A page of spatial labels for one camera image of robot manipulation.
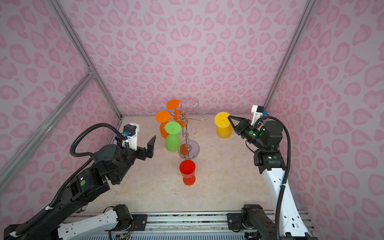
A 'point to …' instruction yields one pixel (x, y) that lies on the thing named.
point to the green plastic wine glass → (172, 139)
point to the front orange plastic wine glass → (163, 117)
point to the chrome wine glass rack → (188, 149)
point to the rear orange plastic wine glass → (179, 116)
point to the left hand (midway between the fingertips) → (143, 132)
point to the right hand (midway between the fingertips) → (227, 118)
